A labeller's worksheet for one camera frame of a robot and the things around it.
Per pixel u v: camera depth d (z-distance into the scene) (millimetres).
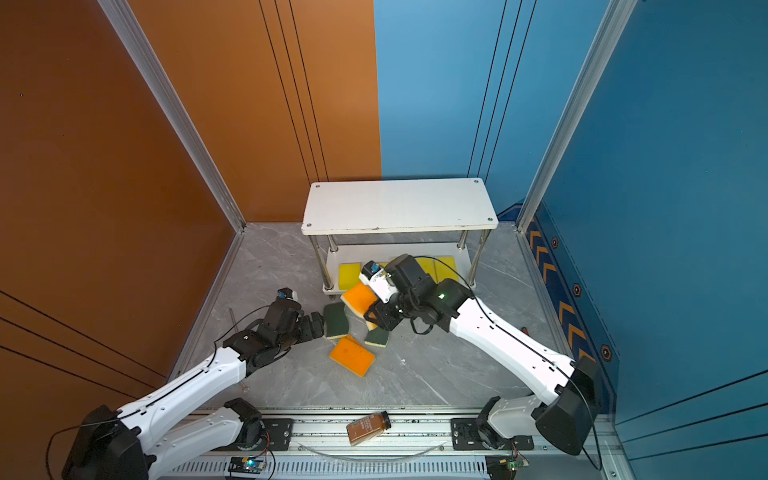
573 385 391
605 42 739
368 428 710
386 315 622
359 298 719
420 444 725
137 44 739
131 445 391
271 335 621
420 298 535
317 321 757
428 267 541
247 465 709
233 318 943
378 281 634
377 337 898
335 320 908
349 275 968
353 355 842
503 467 702
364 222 729
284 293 756
